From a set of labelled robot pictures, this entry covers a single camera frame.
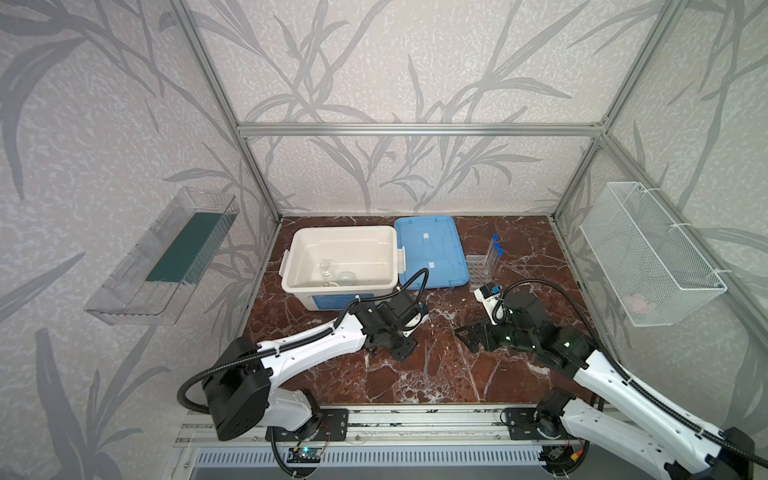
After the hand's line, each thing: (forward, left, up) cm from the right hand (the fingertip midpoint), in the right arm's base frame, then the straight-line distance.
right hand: (467, 317), depth 76 cm
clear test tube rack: (+24, -10, -14) cm, 29 cm away
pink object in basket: (+1, -41, +5) cm, 42 cm away
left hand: (-3, +15, -7) cm, 16 cm away
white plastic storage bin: (+26, +28, -7) cm, 39 cm away
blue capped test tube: (+41, -19, -18) cm, 49 cm away
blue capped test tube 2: (+34, -17, -14) cm, 41 cm away
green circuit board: (-28, +41, -16) cm, 52 cm away
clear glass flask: (+21, +36, -15) cm, 44 cm away
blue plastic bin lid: (+37, +6, -16) cm, 41 cm away
